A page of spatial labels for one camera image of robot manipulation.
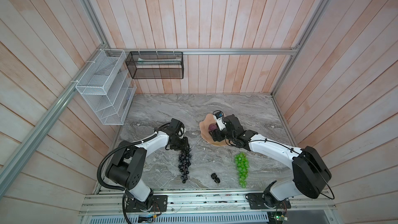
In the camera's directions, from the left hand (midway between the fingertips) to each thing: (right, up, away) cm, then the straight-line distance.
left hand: (186, 149), depth 89 cm
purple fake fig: (+16, +13, +6) cm, 21 cm away
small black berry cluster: (+15, -12, -9) cm, 21 cm away
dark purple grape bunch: (-1, -3, -5) cm, 6 cm away
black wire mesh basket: (-22, +54, +15) cm, 60 cm away
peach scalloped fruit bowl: (+11, +11, +9) cm, 18 cm away
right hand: (+16, +12, -1) cm, 20 cm away
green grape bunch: (+31, -6, -7) cm, 32 cm away
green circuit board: (+43, -27, -18) cm, 54 cm away
